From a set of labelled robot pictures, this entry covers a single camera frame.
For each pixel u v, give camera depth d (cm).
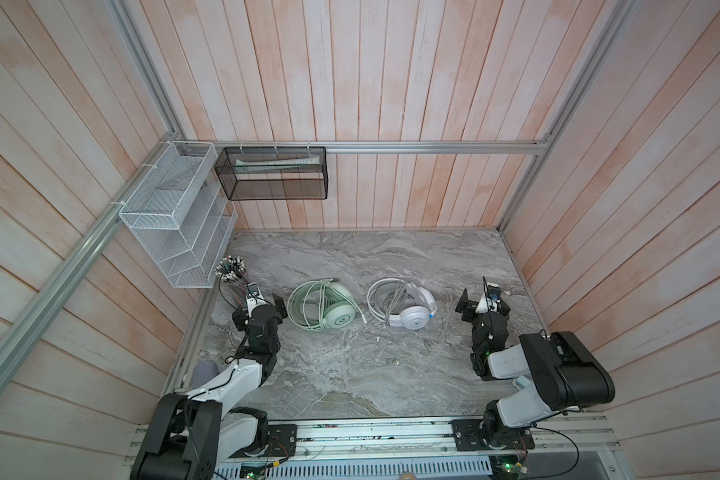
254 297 72
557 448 73
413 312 88
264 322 65
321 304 91
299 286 98
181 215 72
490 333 68
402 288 96
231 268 90
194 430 41
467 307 82
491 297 76
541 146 95
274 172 104
